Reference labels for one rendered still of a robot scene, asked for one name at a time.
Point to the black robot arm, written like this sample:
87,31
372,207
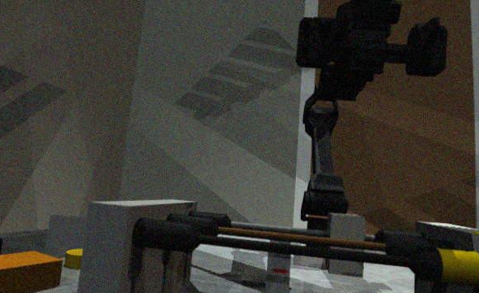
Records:
325,193

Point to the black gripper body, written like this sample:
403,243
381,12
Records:
364,53

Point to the orange rectangular block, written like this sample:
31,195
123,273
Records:
28,271

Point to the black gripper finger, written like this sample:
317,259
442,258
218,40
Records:
326,37
426,48

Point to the yellow cylinder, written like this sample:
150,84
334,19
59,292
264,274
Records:
73,258

